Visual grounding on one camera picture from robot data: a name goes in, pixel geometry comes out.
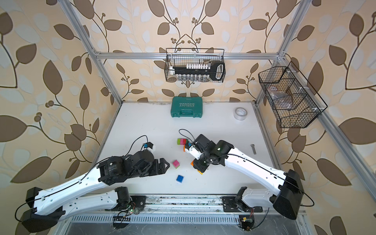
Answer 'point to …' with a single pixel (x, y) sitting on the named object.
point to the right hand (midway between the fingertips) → (196, 163)
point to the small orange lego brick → (184, 148)
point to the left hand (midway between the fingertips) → (163, 166)
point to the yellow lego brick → (200, 172)
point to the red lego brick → (184, 141)
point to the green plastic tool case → (187, 106)
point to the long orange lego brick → (192, 163)
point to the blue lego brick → (179, 178)
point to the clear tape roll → (240, 113)
